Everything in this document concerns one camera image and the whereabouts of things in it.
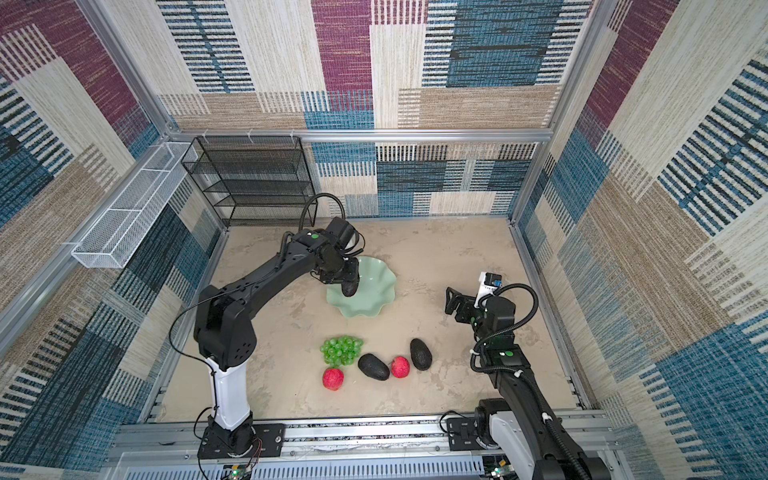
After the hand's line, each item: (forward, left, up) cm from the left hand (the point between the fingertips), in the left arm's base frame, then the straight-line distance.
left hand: (355, 274), depth 89 cm
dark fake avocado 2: (-24, -6, -9) cm, 26 cm away
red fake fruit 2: (-24, -13, -9) cm, 28 cm away
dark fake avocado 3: (-21, -18, -8) cm, 29 cm away
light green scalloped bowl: (+3, -6, -14) cm, 15 cm away
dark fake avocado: (-4, +1, -1) cm, 4 cm away
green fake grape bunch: (-20, +3, -7) cm, 21 cm away
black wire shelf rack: (+40, +39, +3) cm, 56 cm away
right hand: (-8, -30, 0) cm, 31 cm away
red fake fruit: (-27, +5, -8) cm, 28 cm away
